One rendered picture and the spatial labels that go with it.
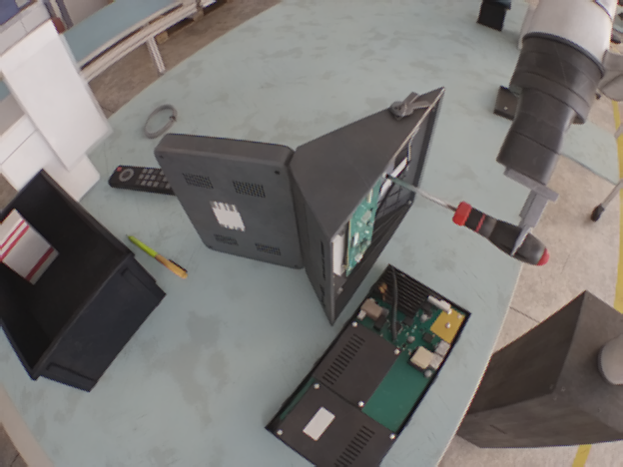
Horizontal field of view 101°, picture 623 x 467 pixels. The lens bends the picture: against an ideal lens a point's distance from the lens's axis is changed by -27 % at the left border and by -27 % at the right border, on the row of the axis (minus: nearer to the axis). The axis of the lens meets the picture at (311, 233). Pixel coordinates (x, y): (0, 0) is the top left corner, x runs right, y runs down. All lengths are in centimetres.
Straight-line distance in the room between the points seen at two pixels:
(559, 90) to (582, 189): 218
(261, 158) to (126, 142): 51
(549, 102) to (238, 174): 28
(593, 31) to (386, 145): 21
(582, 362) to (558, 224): 146
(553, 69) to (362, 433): 39
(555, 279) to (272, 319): 164
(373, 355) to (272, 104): 52
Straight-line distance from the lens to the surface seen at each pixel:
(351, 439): 40
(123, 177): 68
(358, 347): 42
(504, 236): 32
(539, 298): 182
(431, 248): 51
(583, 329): 78
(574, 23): 32
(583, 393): 74
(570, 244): 210
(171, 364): 48
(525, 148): 29
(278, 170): 32
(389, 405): 42
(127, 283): 45
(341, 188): 29
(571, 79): 30
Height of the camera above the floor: 143
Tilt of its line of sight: 57 degrees down
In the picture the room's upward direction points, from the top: 6 degrees counter-clockwise
